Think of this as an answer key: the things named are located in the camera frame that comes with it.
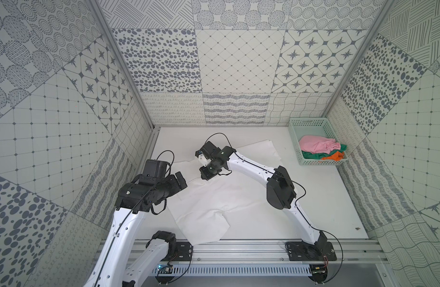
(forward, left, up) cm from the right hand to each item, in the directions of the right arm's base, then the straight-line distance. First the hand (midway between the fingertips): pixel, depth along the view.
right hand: (205, 177), depth 89 cm
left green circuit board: (-38, +14, -9) cm, 41 cm away
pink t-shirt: (+22, -61, 0) cm, 64 cm away
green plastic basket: (+42, -60, -5) cm, 73 cm away
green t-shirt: (+12, -60, +3) cm, 62 cm away
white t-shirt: (-13, 0, -7) cm, 15 cm away
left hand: (-11, +10, +15) cm, 21 cm away
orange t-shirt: (+12, -70, +2) cm, 71 cm away
